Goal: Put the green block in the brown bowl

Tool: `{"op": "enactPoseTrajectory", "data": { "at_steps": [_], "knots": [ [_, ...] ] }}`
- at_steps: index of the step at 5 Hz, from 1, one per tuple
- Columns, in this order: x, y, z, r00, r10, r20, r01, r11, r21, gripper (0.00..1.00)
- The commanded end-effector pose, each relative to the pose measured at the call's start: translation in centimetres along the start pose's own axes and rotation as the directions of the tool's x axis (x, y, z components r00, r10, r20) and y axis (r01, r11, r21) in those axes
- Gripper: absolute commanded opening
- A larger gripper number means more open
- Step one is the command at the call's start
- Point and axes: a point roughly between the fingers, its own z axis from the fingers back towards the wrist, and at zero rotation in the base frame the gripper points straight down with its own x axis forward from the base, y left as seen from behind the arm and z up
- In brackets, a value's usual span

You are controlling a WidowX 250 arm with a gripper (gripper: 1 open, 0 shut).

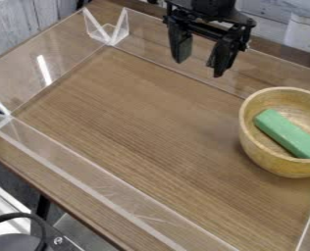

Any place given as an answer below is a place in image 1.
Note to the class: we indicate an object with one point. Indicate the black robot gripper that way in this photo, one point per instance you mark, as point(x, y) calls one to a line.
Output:
point(214, 19)

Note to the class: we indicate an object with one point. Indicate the light brown wooden bowl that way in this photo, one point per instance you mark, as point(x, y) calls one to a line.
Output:
point(292, 102)

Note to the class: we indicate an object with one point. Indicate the green rectangular block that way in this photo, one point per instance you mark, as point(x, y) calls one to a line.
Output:
point(286, 133)

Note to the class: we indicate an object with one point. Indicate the black table leg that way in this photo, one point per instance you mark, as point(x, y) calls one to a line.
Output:
point(43, 207)

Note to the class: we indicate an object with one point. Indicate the clear acrylic corner bracket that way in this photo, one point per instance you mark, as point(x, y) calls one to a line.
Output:
point(108, 34)

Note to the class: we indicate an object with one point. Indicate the clear acrylic tray wall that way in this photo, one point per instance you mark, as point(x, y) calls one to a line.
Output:
point(128, 138)

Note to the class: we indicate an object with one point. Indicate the grey metal base plate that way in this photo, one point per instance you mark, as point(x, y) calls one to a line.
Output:
point(41, 239)

